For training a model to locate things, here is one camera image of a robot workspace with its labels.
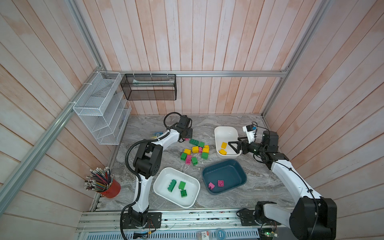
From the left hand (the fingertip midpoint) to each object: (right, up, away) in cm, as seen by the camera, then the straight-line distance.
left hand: (187, 133), depth 101 cm
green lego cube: (-3, -29, -17) cm, 34 cm away
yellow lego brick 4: (0, -12, -4) cm, 12 cm away
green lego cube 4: (+5, -17, -7) cm, 19 cm away
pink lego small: (+9, -10, -3) cm, 14 cm away
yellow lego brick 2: (+5, -11, -2) cm, 12 cm away
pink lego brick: (+19, -28, -17) cm, 38 cm away
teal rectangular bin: (+22, -25, -13) cm, 36 cm away
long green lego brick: (-8, -29, -18) cm, 35 cm away
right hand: (+27, -3, -19) cm, 33 cm away
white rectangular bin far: (+27, -2, +6) cm, 28 cm away
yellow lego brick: (+24, -12, -6) cm, 27 cm away
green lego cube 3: (-2, -15, -6) cm, 16 cm away
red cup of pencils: (-44, -24, -25) cm, 56 cm away
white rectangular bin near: (-3, -31, -19) cm, 36 cm away
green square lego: (-2, -32, -21) cm, 38 cm away
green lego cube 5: (+12, -14, -4) cm, 19 cm away
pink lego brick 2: (+14, -29, -19) cm, 37 cm away
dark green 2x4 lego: (+5, -6, +2) cm, 8 cm away
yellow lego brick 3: (+13, -10, -2) cm, 17 cm away
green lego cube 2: (+10, -7, 0) cm, 12 cm away
